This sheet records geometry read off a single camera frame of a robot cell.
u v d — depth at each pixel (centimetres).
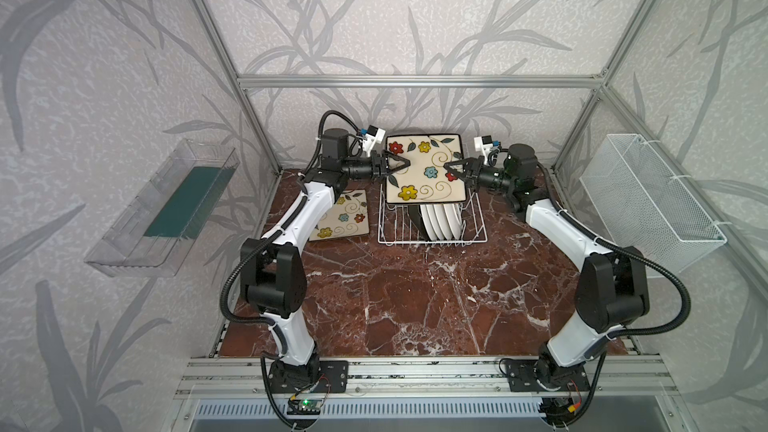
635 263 45
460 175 76
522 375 74
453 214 91
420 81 96
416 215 86
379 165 71
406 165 75
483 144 77
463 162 77
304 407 72
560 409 75
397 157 80
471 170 72
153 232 63
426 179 77
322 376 73
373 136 75
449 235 91
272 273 49
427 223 87
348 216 105
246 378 75
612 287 46
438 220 87
